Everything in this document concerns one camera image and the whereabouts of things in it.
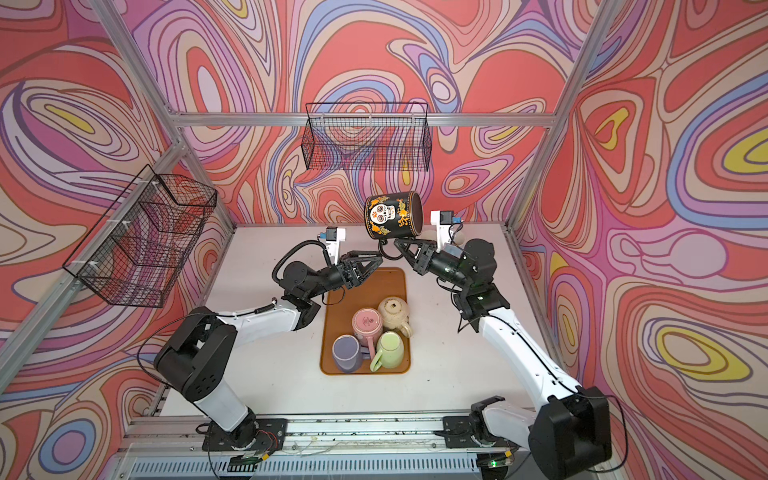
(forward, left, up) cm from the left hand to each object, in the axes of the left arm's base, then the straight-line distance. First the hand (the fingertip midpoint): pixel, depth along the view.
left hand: (382, 263), depth 69 cm
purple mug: (-12, +10, -23) cm, 28 cm away
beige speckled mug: (-1, -3, -23) cm, 23 cm away
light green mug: (-13, -2, -22) cm, 25 cm away
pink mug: (-6, +4, -20) cm, 21 cm away
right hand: (+2, -3, +2) cm, 5 cm away
